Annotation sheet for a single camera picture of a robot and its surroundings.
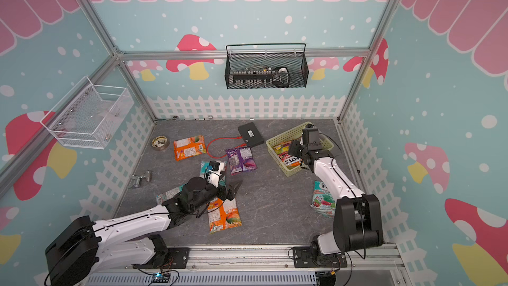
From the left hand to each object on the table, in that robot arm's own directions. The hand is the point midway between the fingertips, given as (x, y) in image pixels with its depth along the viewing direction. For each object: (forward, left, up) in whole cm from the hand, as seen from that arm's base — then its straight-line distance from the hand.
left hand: (233, 179), depth 80 cm
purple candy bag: (+17, -1, -11) cm, 20 cm away
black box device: (+34, -5, -11) cm, 36 cm away
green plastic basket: (+20, -20, -10) cm, 30 cm away
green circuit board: (-32, +25, -16) cm, 44 cm away
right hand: (+17, -26, +1) cm, 31 cm away
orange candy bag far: (+25, +29, -13) cm, 40 cm away
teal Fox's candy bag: (-4, -39, -11) cm, 40 cm away
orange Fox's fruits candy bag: (+17, -27, -12) cm, 34 cm away
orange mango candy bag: (-10, +5, -12) cm, 16 cm away
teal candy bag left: (-3, +33, -12) cm, 36 cm away
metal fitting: (+5, +48, -13) cm, 50 cm away
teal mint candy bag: (+13, +18, -13) cm, 26 cm away
